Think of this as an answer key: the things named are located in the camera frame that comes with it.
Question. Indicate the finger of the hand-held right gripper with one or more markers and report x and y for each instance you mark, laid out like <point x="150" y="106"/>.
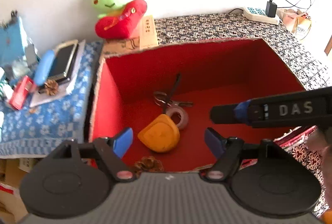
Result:
<point x="223" y="114"/>

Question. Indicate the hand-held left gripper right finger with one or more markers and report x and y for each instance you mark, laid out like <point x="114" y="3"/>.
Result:
<point x="213" y="142"/>

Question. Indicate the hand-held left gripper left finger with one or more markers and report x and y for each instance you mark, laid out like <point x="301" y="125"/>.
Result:
<point x="124" y="142"/>

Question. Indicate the brown pine cone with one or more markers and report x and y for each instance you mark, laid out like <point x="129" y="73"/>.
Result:
<point x="51" y="87"/>
<point x="149" y="163"/>

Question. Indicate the small clear tape roll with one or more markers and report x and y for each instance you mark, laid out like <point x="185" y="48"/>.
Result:
<point x="184" y="120"/>

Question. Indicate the yellow plastic case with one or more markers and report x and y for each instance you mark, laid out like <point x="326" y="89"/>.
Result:
<point x="159" y="136"/>

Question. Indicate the metal key bunch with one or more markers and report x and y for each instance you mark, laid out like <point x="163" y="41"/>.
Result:
<point x="181" y="103"/>

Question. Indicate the red patterned cardboard box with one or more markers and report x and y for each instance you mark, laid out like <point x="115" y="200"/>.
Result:
<point x="207" y="71"/>

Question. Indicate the blue patterned cloth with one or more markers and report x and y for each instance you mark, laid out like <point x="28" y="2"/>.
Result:
<point x="51" y="123"/>

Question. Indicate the floral tablecloth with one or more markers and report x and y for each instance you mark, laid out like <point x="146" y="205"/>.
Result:
<point x="207" y="27"/>

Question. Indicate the white paper sheet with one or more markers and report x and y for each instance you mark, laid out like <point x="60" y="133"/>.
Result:
<point x="39" y="101"/>

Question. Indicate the brown illustrated book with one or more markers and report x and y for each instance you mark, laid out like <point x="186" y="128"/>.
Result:
<point x="122" y="46"/>

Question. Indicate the black smartphone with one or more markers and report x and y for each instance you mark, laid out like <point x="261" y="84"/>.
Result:
<point x="63" y="60"/>

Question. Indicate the black charger plug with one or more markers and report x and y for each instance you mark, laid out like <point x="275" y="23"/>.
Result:
<point x="271" y="9"/>

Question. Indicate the white power strip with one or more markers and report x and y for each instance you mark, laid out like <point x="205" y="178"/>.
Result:
<point x="255" y="13"/>

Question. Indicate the blue glasses case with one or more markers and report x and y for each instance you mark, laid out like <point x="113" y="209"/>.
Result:
<point x="42" y="68"/>

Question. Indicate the red packet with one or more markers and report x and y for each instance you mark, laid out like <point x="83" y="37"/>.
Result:
<point x="20" y="94"/>

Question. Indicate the brown cardboard box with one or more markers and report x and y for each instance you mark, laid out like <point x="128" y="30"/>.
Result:
<point x="10" y="169"/>

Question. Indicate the red heart plush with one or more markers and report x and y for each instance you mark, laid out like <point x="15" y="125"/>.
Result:
<point x="116" y="25"/>

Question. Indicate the green frog plush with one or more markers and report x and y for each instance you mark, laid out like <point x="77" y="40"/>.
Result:
<point x="109" y="0"/>

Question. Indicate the light blue box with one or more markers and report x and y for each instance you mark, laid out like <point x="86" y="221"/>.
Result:
<point x="10" y="37"/>

